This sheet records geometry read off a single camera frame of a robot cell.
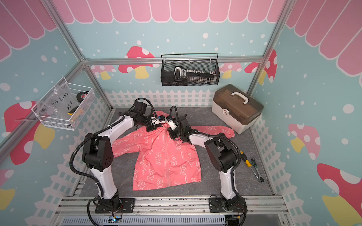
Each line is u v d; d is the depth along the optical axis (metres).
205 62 0.90
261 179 0.83
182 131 0.76
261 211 0.74
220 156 0.52
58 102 0.67
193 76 0.88
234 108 0.93
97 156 0.51
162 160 0.89
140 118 0.75
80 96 0.80
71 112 0.65
